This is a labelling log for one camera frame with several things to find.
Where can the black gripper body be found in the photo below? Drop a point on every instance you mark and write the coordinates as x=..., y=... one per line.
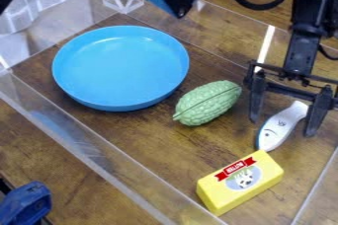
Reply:
x=292, y=84

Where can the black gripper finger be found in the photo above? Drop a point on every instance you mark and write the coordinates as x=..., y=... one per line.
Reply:
x=318, y=110
x=257, y=95

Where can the white and blue toy fish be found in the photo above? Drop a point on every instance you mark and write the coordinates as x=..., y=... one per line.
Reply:
x=280, y=125

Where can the yellow butter block toy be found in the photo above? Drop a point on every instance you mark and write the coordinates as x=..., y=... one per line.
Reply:
x=234, y=184

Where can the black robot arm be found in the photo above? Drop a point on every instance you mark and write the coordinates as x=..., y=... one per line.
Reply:
x=313, y=22

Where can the blue round plastic tray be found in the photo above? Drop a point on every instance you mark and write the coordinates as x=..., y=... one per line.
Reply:
x=121, y=68

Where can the green bitter gourd toy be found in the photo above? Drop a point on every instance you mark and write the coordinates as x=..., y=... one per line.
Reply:
x=206, y=102

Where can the white grid cloth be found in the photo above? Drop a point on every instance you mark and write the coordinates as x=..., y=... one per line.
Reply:
x=31, y=5

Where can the blue clamp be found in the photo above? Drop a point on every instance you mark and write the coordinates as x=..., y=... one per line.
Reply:
x=26, y=204

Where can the clear acrylic enclosure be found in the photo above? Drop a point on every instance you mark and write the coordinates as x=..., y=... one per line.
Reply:
x=123, y=168

